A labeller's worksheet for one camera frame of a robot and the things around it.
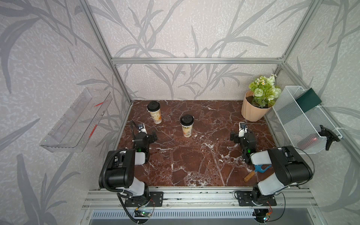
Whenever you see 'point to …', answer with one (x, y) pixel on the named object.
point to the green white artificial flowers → (265, 93)
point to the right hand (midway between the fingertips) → (239, 128)
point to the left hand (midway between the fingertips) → (147, 130)
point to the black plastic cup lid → (153, 106)
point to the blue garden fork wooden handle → (258, 168)
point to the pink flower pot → (251, 112)
